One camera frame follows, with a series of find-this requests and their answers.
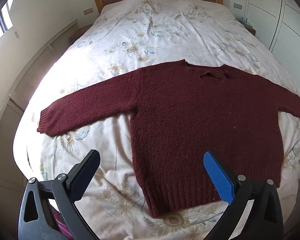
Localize white sliding wardrobe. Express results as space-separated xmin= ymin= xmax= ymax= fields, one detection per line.
xmin=244 ymin=0 xmax=300 ymax=88

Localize right wooden bedside table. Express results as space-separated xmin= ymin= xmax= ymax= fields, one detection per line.
xmin=238 ymin=18 xmax=256 ymax=36

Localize right wall socket plate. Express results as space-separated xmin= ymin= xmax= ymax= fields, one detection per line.
xmin=234 ymin=3 xmax=242 ymax=10

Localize white radiator cover cabinet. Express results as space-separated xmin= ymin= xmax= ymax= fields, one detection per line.
xmin=0 ymin=21 xmax=78 ymax=239

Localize wall socket plate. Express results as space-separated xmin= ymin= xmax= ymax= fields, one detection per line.
xmin=234 ymin=3 xmax=242 ymax=10
xmin=83 ymin=8 xmax=94 ymax=15

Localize window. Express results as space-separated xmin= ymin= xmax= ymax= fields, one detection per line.
xmin=0 ymin=0 xmax=13 ymax=38

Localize left wall socket plate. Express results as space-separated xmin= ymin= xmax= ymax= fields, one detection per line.
xmin=83 ymin=8 xmax=94 ymax=15

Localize purple object below gripper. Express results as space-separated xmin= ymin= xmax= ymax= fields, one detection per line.
xmin=51 ymin=207 xmax=74 ymax=239

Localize dark red knitted sweater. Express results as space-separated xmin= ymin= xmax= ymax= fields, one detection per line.
xmin=37 ymin=60 xmax=300 ymax=217

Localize white floral bed duvet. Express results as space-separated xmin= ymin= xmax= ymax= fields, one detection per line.
xmin=13 ymin=0 xmax=300 ymax=239

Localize wooden bedside table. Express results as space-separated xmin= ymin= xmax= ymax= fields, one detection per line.
xmin=69 ymin=24 xmax=92 ymax=42
xmin=238 ymin=18 xmax=256 ymax=36

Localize left wooden bedside table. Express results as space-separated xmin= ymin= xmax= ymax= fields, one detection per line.
xmin=69 ymin=24 xmax=92 ymax=42

